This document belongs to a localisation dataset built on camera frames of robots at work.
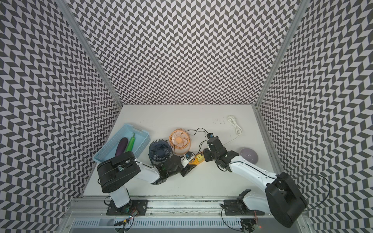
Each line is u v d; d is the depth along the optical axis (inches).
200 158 32.8
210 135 30.0
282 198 16.0
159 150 32.5
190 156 29.8
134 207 28.3
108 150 35.6
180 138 35.0
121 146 36.0
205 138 38.8
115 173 18.4
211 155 25.0
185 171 30.5
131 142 37.6
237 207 25.7
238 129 40.1
